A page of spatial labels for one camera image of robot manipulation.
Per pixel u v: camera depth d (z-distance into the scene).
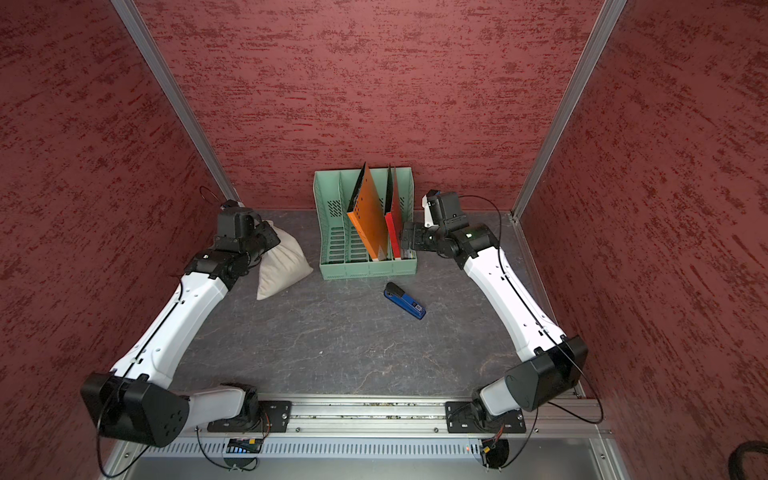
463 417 0.74
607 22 0.72
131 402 0.37
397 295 0.92
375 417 0.76
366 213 0.86
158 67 0.80
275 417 0.73
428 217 0.67
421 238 0.67
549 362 0.39
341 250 1.07
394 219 0.81
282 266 0.78
